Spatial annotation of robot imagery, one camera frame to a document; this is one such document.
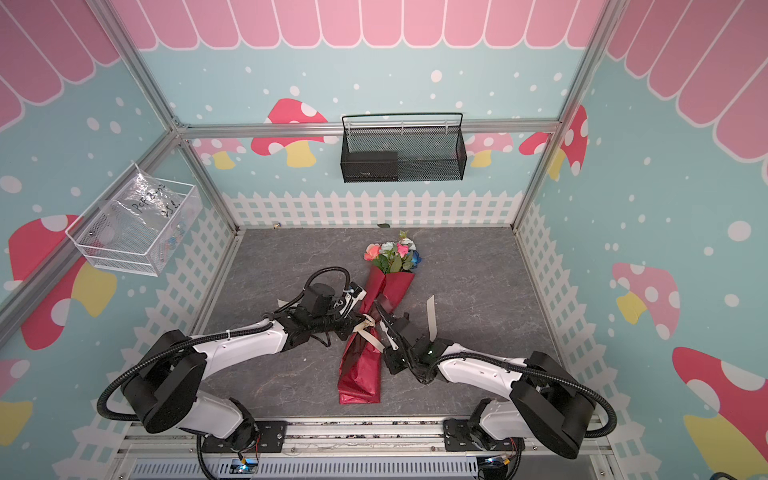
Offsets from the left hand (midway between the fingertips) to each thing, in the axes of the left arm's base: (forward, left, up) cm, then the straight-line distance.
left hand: (362, 322), depth 87 cm
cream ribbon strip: (+1, -2, -1) cm, 2 cm away
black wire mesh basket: (+47, -11, +28) cm, 56 cm away
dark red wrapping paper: (-14, 0, -4) cm, 14 cm away
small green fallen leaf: (+49, -4, -9) cm, 50 cm away
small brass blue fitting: (+48, +40, -9) cm, 63 cm away
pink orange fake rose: (+31, -1, -4) cm, 31 cm away
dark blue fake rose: (+27, -17, -3) cm, 32 cm away
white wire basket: (+11, +54, +27) cm, 62 cm away
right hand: (-8, -7, -4) cm, 11 cm away
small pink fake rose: (+29, -12, -1) cm, 31 cm away
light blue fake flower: (+25, -7, -3) cm, 26 cm away
